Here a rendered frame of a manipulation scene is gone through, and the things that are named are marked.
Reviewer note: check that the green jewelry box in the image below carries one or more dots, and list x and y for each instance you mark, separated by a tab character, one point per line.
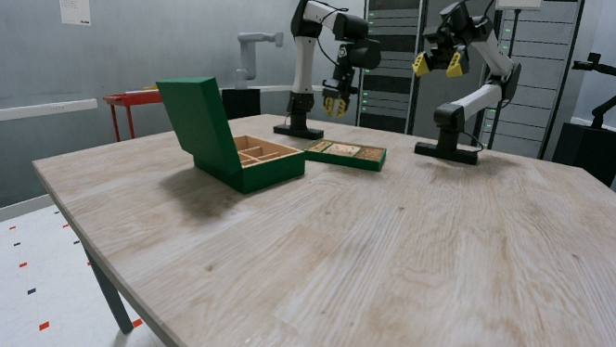
197	114

